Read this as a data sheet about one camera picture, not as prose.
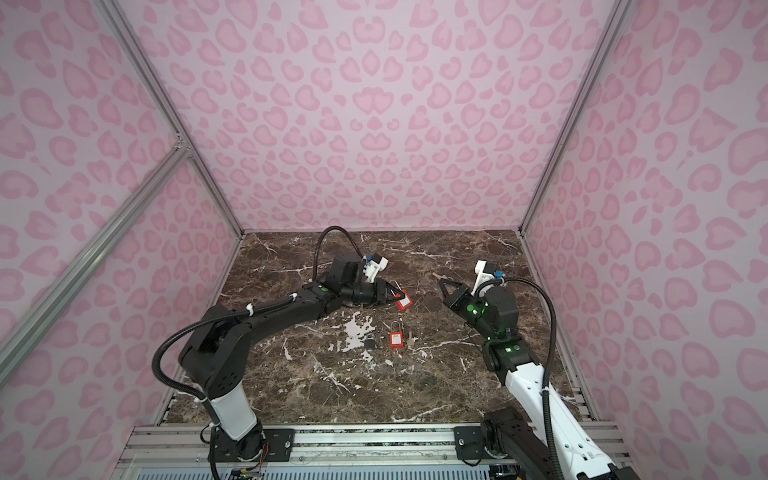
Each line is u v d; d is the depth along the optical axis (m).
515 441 0.58
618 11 0.69
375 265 0.81
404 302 0.82
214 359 0.47
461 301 0.66
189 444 0.75
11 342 0.50
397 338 0.90
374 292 0.76
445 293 0.72
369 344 0.90
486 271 0.69
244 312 0.52
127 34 0.72
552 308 0.64
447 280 0.74
